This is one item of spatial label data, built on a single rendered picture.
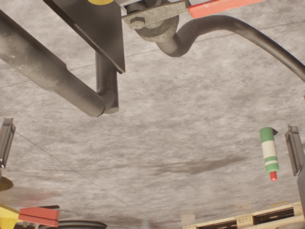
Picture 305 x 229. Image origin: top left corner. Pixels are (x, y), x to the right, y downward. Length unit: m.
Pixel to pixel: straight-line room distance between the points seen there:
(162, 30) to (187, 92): 1.24
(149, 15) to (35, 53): 0.17
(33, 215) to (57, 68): 3.00
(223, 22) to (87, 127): 1.23
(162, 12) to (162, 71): 1.13
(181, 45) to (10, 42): 0.32
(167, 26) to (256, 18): 0.87
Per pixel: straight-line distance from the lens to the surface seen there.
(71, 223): 3.87
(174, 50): 0.65
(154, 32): 0.60
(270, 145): 2.27
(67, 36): 1.43
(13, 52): 0.40
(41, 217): 3.38
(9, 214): 3.56
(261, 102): 2.02
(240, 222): 4.37
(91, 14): 0.54
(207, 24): 0.83
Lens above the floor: 0.78
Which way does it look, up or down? 23 degrees down
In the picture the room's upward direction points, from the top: 174 degrees clockwise
